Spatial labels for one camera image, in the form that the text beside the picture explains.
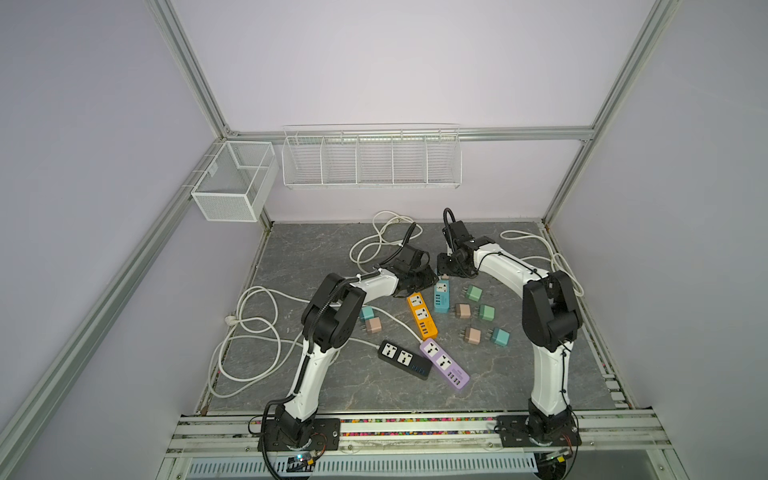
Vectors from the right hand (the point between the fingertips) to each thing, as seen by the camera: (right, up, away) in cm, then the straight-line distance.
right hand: (446, 270), depth 99 cm
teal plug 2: (-26, -13, -5) cm, 30 cm away
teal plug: (+15, -19, -11) cm, 27 cm away
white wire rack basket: (-25, +41, +9) cm, 49 cm away
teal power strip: (-2, -10, -3) cm, 10 cm away
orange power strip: (-8, -15, -7) cm, 18 cm away
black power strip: (-14, -24, -16) cm, 32 cm away
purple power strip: (-3, -25, -16) cm, 30 cm away
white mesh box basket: (-69, +29, -1) cm, 75 cm away
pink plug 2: (-24, -17, -7) cm, 30 cm away
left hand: (-2, -4, -1) cm, 5 cm away
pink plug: (+6, -19, -10) cm, 22 cm away
